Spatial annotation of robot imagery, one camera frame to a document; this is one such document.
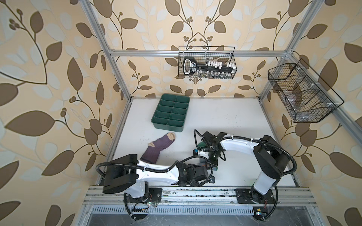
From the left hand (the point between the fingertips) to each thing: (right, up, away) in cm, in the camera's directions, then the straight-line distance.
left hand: (199, 171), depth 79 cm
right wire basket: (+56, +42, -6) cm, 70 cm away
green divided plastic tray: (-19, +34, +26) cm, 46 cm away
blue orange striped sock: (+3, +5, -1) cm, 6 cm away
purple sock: (-30, +6, +10) cm, 32 cm away
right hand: (+6, 0, +6) cm, 9 cm away
